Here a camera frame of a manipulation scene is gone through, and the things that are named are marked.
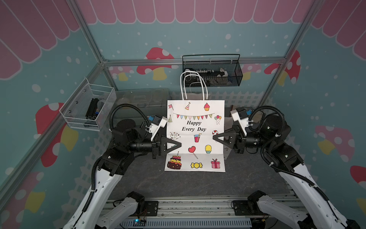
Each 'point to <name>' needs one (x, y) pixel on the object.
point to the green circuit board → (138, 223)
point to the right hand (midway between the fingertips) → (215, 138)
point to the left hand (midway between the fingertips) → (179, 148)
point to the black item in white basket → (91, 114)
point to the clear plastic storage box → (145, 102)
